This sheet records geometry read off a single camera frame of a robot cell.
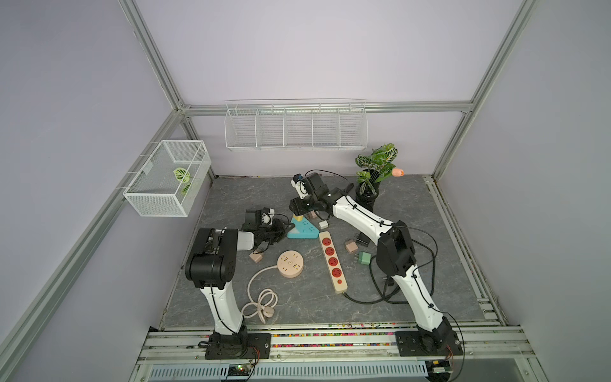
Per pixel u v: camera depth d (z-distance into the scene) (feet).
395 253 1.94
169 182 2.70
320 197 2.41
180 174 2.66
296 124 3.26
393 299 2.70
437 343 2.10
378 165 3.15
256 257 2.98
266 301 2.70
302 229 3.17
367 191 2.72
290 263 2.92
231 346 2.23
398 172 2.75
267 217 2.88
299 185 2.74
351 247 3.08
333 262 2.92
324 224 3.32
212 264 1.71
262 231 2.85
